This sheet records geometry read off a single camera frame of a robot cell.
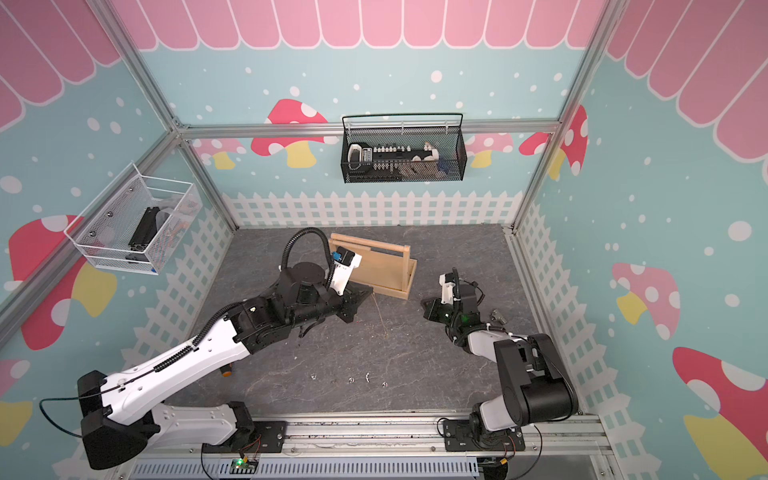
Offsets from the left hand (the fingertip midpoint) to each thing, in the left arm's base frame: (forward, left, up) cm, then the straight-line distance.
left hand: (369, 294), depth 68 cm
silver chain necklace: (-9, +2, -29) cm, 30 cm away
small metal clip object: (+9, -38, -26) cm, 47 cm away
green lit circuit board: (-31, +31, -30) cm, 53 cm away
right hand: (+11, -14, -21) cm, 28 cm away
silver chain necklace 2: (-11, -4, -28) cm, 31 cm away
